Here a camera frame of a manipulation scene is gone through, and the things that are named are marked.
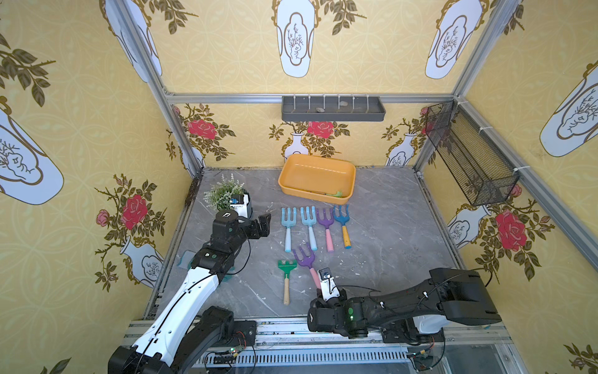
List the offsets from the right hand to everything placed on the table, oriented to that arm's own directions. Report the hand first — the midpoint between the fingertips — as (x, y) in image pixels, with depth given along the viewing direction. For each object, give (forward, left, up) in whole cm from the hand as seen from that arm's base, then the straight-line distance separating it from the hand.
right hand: (320, 298), depth 79 cm
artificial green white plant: (+31, +38, +17) cm, 52 cm away
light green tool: (+47, -9, -1) cm, 47 cm away
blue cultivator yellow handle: (+33, -10, -2) cm, 35 cm away
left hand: (+21, +21, +19) cm, 35 cm away
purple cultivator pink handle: (+13, +5, 0) cm, 14 cm away
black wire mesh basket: (+61, -55, +20) cm, 85 cm away
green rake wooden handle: (+11, +13, -1) cm, 17 cm away
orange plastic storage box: (+58, +1, -2) cm, 58 cm away
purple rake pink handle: (+31, -3, -2) cm, 31 cm away
